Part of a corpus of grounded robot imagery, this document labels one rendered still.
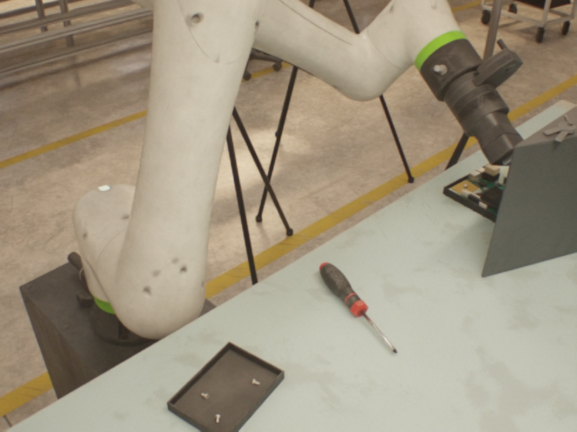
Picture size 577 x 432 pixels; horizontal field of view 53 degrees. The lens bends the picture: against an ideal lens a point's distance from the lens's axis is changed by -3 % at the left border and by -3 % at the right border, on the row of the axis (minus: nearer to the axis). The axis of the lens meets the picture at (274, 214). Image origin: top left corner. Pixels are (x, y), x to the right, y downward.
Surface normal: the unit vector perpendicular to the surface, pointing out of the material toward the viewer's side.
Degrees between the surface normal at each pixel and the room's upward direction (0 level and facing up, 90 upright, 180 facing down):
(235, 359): 0
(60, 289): 0
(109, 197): 1
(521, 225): 90
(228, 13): 96
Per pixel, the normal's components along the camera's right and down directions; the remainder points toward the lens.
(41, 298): 0.00, -0.82
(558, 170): 0.32, 0.55
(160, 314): 0.18, 0.35
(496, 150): -0.68, 0.04
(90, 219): -0.26, -0.59
